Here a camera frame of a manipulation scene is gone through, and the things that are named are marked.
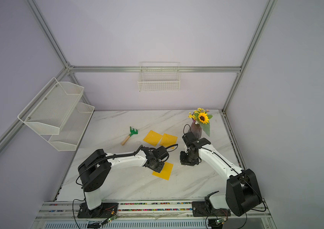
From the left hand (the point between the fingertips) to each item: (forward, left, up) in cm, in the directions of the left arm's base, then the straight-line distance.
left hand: (157, 167), depth 88 cm
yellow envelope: (-4, -6, +3) cm, 7 cm away
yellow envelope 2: (+21, -7, 0) cm, 22 cm away
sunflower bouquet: (+21, -26, +25) cm, 42 cm away
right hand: (-1, -17, +6) cm, 18 cm away
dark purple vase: (+23, -27, +9) cm, 37 cm away
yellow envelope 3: (+23, +4, -1) cm, 24 cm away
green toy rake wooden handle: (+28, +19, 0) cm, 34 cm away
